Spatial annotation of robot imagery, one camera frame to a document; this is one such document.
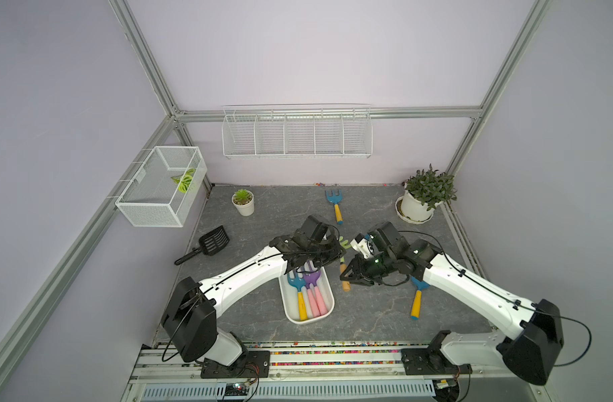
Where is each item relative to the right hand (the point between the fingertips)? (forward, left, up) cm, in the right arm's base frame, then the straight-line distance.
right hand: (342, 278), depth 72 cm
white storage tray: (+1, +17, -18) cm, 25 cm away
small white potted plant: (+39, +38, -11) cm, 56 cm away
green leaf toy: (+29, +51, +12) cm, 59 cm away
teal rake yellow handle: (+5, +14, -17) cm, 23 cm away
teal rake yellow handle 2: (+46, -1, -18) cm, 50 cm away
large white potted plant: (+34, -34, 0) cm, 48 cm away
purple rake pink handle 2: (+8, +8, -16) cm, 19 cm away
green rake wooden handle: (-2, -1, +1) cm, 2 cm away
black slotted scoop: (+23, +52, -19) cm, 60 cm away
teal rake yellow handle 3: (-4, -25, -17) cm, 31 cm away
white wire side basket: (+26, +59, +8) cm, 65 cm away
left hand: (+8, -2, 0) cm, 8 cm away
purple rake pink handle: (+7, +10, -17) cm, 21 cm away
